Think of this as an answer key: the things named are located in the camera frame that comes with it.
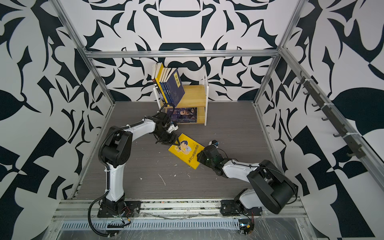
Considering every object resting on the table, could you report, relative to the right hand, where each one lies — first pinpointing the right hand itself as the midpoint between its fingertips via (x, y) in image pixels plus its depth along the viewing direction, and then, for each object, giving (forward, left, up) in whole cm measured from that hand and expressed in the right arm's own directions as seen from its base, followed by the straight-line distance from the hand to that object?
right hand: (198, 155), depth 90 cm
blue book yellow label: (+23, +17, +33) cm, 44 cm away
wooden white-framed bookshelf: (+32, +1, +17) cm, 36 cm away
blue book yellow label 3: (+33, +9, +21) cm, 40 cm away
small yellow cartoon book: (+5, +7, -1) cm, 9 cm away
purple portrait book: (+27, +10, +5) cm, 29 cm away
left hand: (+8, +13, +1) cm, 15 cm away
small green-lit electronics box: (-34, -21, -4) cm, 40 cm away
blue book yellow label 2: (+29, +14, +29) cm, 43 cm away
